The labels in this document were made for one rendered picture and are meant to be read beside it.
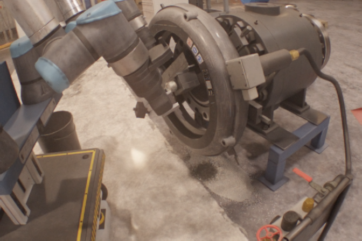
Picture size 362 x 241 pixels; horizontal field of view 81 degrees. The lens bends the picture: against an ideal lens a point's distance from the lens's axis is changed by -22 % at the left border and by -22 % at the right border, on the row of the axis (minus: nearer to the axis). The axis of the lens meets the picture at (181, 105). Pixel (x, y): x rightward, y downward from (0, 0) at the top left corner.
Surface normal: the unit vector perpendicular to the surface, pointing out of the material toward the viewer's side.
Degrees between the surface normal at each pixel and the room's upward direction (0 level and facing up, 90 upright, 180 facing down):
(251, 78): 67
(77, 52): 80
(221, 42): 49
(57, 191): 0
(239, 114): 91
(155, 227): 0
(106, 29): 89
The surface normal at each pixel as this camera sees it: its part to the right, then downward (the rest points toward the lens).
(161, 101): 0.13, 0.27
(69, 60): 0.43, 0.23
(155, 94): 0.38, 0.65
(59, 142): 0.56, 0.39
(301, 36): 0.36, -0.23
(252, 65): 0.44, 0.00
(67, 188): -0.11, -0.87
